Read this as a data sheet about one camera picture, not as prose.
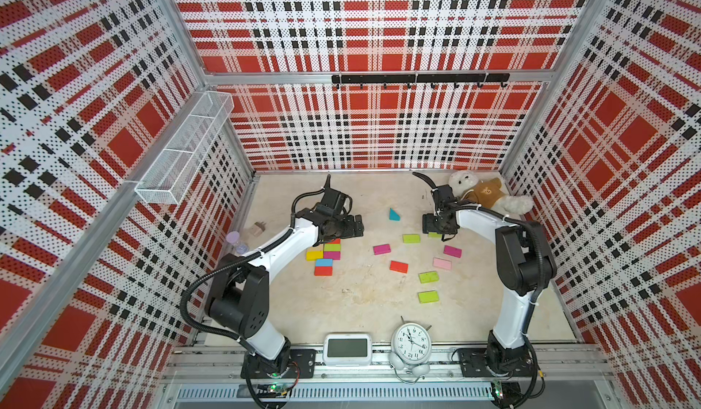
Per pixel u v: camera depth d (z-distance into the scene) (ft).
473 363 2.40
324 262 3.06
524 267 1.68
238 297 1.47
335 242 3.23
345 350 2.43
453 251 3.16
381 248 3.16
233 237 2.95
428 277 2.95
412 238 3.26
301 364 2.42
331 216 2.25
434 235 2.98
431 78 2.91
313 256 3.14
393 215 3.47
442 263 3.06
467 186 3.45
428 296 2.84
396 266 3.06
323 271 3.04
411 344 2.41
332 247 3.15
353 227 2.59
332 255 3.13
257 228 3.32
